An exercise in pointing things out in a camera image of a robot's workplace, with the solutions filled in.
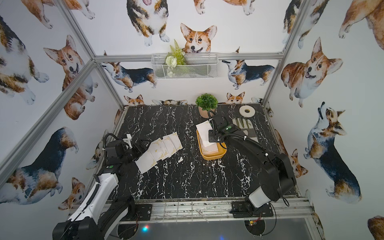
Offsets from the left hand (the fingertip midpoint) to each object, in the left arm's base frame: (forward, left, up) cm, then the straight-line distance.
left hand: (150, 141), depth 82 cm
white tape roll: (+35, -69, -15) cm, 79 cm away
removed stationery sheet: (+7, -10, -14) cm, 19 cm away
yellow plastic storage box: (0, -41, -15) cm, 44 cm away
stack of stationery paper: (-1, -32, -7) cm, 33 cm away
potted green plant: (+29, -32, +1) cm, 43 cm away
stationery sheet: (+9, -30, -2) cm, 31 cm away
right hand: (+4, -34, 0) cm, 35 cm away
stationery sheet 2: (+2, -1, -15) cm, 15 cm away
